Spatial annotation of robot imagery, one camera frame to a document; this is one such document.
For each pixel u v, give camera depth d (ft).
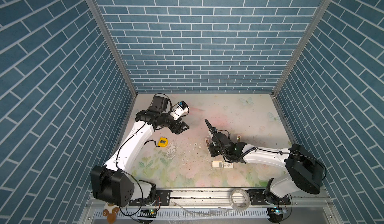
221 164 2.75
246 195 2.37
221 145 2.11
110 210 2.22
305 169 1.45
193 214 2.31
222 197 2.52
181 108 2.21
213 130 2.49
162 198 2.41
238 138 2.98
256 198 2.42
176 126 2.20
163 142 3.00
